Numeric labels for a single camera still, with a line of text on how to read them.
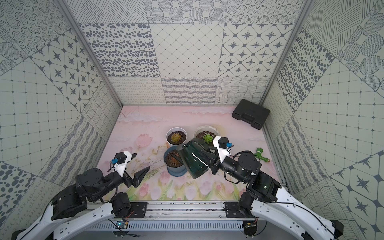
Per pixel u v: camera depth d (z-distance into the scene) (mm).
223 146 492
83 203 464
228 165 519
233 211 729
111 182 528
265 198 451
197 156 603
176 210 757
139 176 542
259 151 954
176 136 894
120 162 517
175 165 800
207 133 922
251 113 1082
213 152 565
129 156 528
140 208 747
